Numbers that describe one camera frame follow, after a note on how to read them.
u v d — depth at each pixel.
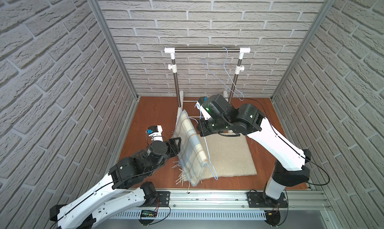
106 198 0.42
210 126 0.50
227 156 0.87
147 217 0.71
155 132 0.57
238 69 0.80
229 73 1.06
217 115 0.44
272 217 0.69
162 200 0.73
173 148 0.55
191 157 0.72
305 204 1.55
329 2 0.71
